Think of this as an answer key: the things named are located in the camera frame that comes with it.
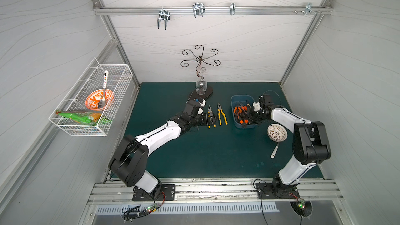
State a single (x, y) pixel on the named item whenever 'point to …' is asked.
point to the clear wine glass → (201, 84)
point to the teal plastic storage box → (238, 98)
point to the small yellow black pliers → (210, 112)
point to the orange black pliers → (242, 114)
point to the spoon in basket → (103, 103)
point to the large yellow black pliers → (220, 110)
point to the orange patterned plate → (92, 99)
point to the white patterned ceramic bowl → (277, 133)
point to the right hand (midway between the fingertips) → (244, 116)
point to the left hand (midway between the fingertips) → (212, 118)
